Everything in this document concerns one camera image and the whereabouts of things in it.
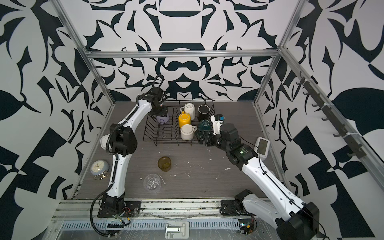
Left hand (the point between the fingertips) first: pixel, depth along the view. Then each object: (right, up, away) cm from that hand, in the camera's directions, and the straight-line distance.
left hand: (162, 110), depth 100 cm
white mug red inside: (+17, -13, -8) cm, 23 cm away
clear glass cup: (-2, -41, -17) cm, 44 cm away
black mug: (+27, -2, -1) cm, 27 cm away
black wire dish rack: (+6, -14, -3) cm, 16 cm away
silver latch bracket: (+13, -55, -32) cm, 65 cm away
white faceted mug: (+18, +1, 0) cm, 18 cm away
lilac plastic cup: (+1, -7, 0) cm, 7 cm away
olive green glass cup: (+4, -31, -13) cm, 34 cm away
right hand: (+25, -12, -27) cm, 38 cm away
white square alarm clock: (-35, -20, -5) cm, 41 cm away
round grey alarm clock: (-31, -33, -17) cm, 48 cm away
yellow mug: (+15, -6, -4) cm, 16 cm away
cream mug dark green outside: (+28, -10, -9) cm, 31 cm away
